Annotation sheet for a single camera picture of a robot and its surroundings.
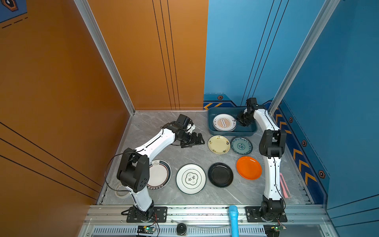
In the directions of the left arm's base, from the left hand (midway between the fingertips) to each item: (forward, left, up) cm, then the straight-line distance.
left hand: (199, 142), depth 86 cm
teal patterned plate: (+6, -29, -13) cm, 32 cm away
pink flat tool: (-23, -47, -11) cm, 54 cm away
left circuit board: (-41, +26, -15) cm, 51 cm away
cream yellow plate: (+7, -14, -13) cm, 20 cm away
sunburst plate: (+24, -19, -10) cm, 33 cm away
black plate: (-14, -13, -14) cm, 23 cm away
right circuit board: (-40, -37, -13) cm, 56 cm away
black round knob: (-41, +8, -4) cm, 42 cm away
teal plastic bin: (+19, -31, -13) cm, 39 cm away
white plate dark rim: (-13, +24, -16) cm, 31 cm away
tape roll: (-32, +29, +17) cm, 46 cm away
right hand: (+24, -27, -7) cm, 37 cm away
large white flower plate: (-17, +5, -13) cm, 22 cm away
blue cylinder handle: (-34, -17, -10) cm, 39 cm away
